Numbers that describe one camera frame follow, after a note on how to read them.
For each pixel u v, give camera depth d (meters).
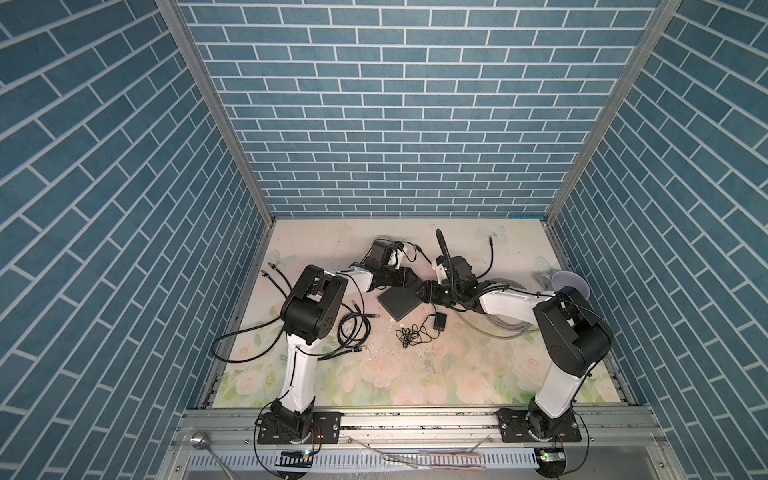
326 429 0.73
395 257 0.89
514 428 0.73
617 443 0.73
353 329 0.91
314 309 0.56
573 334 0.49
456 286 0.75
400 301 0.91
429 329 0.91
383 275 0.87
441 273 0.78
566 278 0.96
